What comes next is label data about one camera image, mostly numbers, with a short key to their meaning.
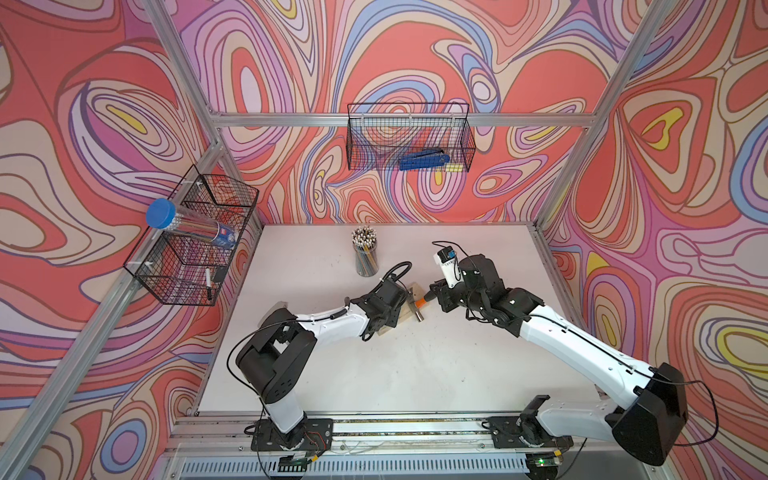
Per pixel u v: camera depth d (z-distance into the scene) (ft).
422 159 2.97
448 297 2.22
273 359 1.50
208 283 2.38
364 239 3.00
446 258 2.18
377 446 2.39
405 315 3.03
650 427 1.24
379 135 3.14
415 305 2.91
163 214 2.02
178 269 2.41
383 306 2.31
